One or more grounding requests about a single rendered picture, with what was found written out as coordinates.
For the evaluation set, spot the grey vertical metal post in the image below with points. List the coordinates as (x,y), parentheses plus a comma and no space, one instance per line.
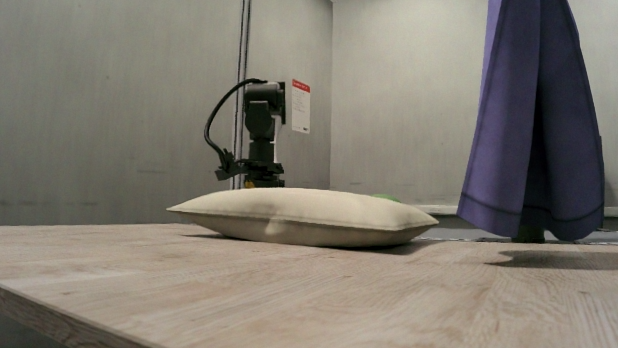
(238,127)

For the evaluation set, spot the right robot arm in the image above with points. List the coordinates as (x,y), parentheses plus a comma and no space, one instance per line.
(258,99)

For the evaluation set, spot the purple cloth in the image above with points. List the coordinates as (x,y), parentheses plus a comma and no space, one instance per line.
(536,157)

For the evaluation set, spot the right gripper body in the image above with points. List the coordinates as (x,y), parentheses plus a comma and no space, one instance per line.
(261,177)

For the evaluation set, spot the beige pillow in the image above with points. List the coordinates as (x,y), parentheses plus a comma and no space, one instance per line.
(307,217)

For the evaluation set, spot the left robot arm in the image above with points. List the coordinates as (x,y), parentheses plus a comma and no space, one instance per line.
(528,234)

